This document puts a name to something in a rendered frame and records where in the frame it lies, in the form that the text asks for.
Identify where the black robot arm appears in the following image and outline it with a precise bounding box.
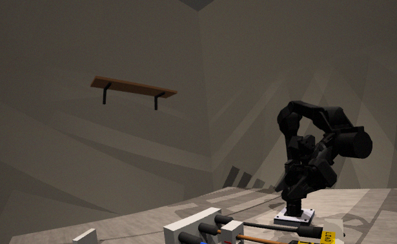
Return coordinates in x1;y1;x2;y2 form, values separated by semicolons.
277;101;372;217

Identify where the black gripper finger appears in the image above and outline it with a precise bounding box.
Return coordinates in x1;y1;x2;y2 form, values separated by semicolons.
275;165;299;192
287;166;326;199

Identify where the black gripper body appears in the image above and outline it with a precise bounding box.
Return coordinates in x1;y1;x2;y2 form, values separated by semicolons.
285;143;337;188

